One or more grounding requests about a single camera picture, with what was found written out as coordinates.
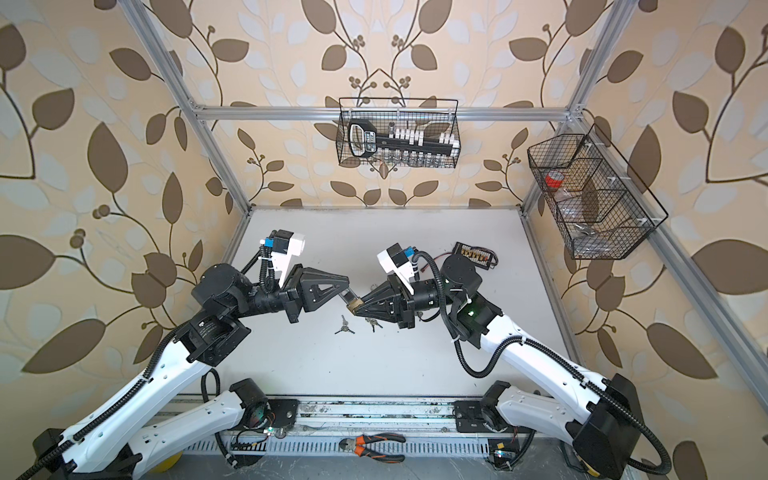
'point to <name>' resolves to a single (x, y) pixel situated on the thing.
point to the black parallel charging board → (481, 257)
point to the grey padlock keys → (373, 322)
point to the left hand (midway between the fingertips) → (349, 290)
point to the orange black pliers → (358, 445)
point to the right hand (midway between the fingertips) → (358, 313)
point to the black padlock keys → (344, 327)
